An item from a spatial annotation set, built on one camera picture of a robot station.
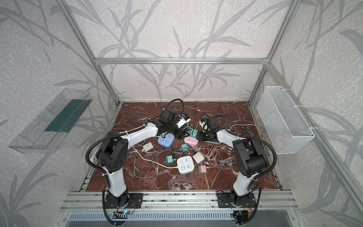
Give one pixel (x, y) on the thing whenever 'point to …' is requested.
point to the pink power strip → (193, 141)
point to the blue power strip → (166, 139)
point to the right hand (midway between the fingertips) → (199, 132)
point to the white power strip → (185, 164)
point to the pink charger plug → (202, 169)
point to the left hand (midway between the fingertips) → (187, 126)
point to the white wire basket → (287, 129)
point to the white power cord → (151, 161)
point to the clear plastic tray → (44, 134)
